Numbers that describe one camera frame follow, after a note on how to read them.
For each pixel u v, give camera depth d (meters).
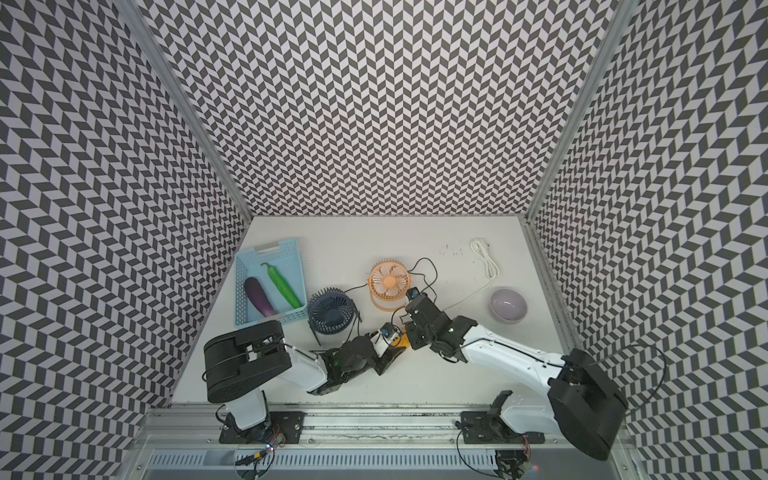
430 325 0.62
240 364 0.46
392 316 0.87
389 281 0.91
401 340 0.75
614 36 0.71
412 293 0.74
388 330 0.75
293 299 0.96
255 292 0.95
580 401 0.41
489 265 1.02
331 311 0.82
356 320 0.88
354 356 0.65
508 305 0.96
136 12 0.72
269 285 1.00
